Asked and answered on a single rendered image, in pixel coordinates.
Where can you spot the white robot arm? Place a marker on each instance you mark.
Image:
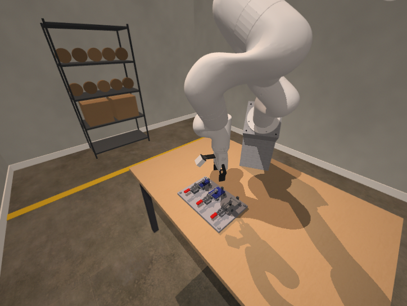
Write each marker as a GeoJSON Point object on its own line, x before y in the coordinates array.
{"type": "Point", "coordinates": [270, 39]}

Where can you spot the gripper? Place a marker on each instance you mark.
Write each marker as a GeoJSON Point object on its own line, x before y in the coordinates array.
{"type": "Point", "coordinates": [221, 161]}

